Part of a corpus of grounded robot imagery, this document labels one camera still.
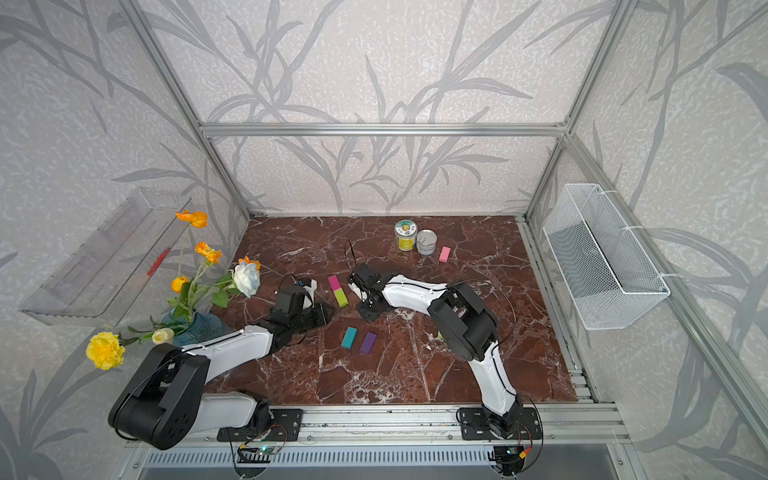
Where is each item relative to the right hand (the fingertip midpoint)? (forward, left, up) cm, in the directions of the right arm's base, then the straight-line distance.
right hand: (368, 307), depth 95 cm
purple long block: (-12, -1, +1) cm, 12 cm away
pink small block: (+21, -27, 0) cm, 34 cm away
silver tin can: (+22, -20, +5) cm, 30 cm away
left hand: (-3, +10, +4) cm, 11 cm away
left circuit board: (-38, +25, -2) cm, 46 cm away
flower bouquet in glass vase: (-12, +44, +16) cm, 49 cm away
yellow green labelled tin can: (+25, -12, +8) cm, 28 cm away
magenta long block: (+9, +12, +1) cm, 15 cm away
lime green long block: (+3, +9, +1) cm, 10 cm away
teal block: (-10, +5, 0) cm, 11 cm away
